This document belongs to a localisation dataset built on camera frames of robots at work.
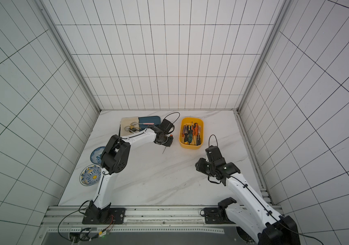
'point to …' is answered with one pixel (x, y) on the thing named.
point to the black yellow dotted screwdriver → (198, 136)
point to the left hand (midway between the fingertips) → (166, 144)
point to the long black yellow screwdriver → (185, 135)
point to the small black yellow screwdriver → (188, 131)
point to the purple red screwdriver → (183, 132)
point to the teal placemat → (155, 119)
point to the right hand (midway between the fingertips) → (192, 165)
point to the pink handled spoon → (147, 123)
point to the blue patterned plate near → (90, 174)
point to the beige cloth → (126, 121)
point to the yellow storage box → (188, 121)
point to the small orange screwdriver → (171, 136)
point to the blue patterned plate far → (96, 155)
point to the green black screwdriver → (190, 135)
